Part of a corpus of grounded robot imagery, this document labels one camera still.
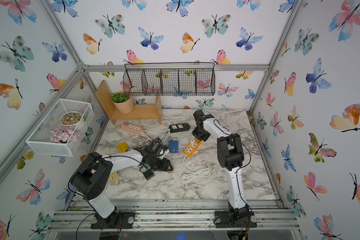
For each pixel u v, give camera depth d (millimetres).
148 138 1042
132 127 1075
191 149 964
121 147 988
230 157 591
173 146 962
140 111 1140
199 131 868
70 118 710
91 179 468
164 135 962
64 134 621
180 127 1044
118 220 724
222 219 730
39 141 613
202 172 871
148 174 870
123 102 1016
